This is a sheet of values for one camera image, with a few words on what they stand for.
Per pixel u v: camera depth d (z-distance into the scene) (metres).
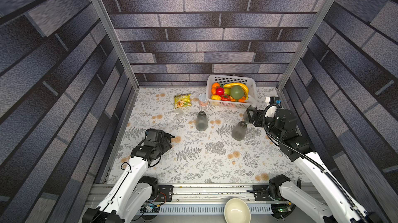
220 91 1.06
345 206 0.39
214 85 1.13
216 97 1.06
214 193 0.76
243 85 1.09
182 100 1.07
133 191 0.49
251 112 0.67
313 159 0.46
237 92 1.01
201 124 0.95
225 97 1.06
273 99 0.61
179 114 1.03
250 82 1.12
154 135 0.64
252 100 0.88
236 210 0.69
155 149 0.67
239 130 0.89
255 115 0.63
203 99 1.04
